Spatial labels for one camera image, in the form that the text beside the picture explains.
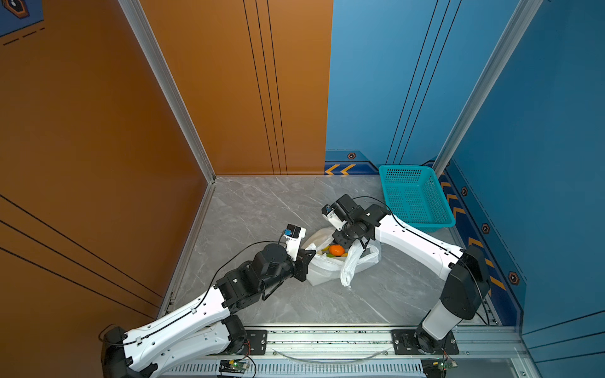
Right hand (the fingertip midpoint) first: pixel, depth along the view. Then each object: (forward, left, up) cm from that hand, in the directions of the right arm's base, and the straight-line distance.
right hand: (342, 233), depth 84 cm
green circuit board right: (-37, -29, -14) cm, 49 cm away
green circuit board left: (-38, +36, -15) cm, 54 cm away
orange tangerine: (-2, +2, -8) cm, 8 cm away
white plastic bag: (-13, +7, +1) cm, 15 cm away
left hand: (-12, +9, +9) cm, 18 cm away
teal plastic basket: (+29, -39, -13) cm, 50 cm away
